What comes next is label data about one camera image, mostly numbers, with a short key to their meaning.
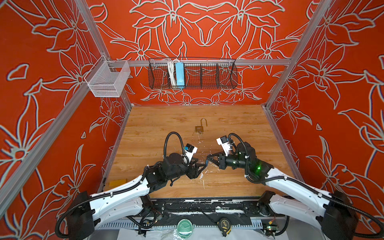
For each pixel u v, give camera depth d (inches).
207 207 29.2
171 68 34.5
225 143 26.2
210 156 27.8
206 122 43.2
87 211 16.2
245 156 22.0
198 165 25.0
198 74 38.4
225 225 26.3
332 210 15.6
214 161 27.3
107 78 36.7
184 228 26.4
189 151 24.9
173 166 21.4
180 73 35.2
